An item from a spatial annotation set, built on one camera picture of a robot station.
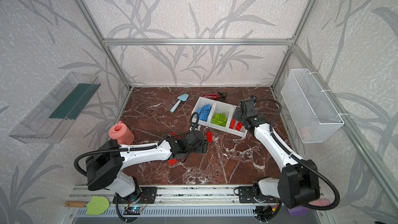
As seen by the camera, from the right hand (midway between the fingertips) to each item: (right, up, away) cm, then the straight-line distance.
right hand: (242, 108), depth 87 cm
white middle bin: (-12, 0, +15) cm, 19 cm away
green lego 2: (-12, -7, +9) cm, 16 cm away
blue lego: (-23, -6, +12) cm, 26 cm away
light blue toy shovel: (-38, +7, +25) cm, 46 cm away
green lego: (-16, -7, +9) cm, 20 cm away
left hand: (-22, -17, -2) cm, 28 cm away
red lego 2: (-42, -16, +7) cm, 45 cm away
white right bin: (+1, -15, +5) cm, 15 cm away
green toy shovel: (-71, -45, -15) cm, 85 cm away
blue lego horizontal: (-21, -1, +15) cm, 26 cm away
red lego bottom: (-39, -29, -3) cm, 49 cm away
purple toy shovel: (+21, -45, -17) cm, 53 cm away
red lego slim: (0, -12, +9) cm, 15 cm away
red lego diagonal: (-5, -10, +9) cm, 14 cm away
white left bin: (-25, +3, +18) cm, 31 cm away
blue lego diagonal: (-26, -3, +16) cm, 31 cm away
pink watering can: (-68, -13, -3) cm, 69 cm away
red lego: (-19, -18, +7) cm, 27 cm away
